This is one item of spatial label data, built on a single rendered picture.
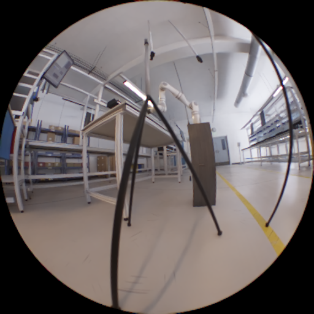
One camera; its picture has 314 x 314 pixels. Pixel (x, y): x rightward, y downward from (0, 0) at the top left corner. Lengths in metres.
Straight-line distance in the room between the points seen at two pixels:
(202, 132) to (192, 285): 1.12
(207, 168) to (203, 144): 0.24
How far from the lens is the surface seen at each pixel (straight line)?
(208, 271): 0.54
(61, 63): 1.73
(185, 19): 3.50
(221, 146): 7.87
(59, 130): 4.58
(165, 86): 1.24
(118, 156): 0.82
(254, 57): 4.06
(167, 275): 0.53
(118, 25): 3.46
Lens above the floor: 0.46
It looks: 4 degrees up
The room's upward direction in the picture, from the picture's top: 4 degrees counter-clockwise
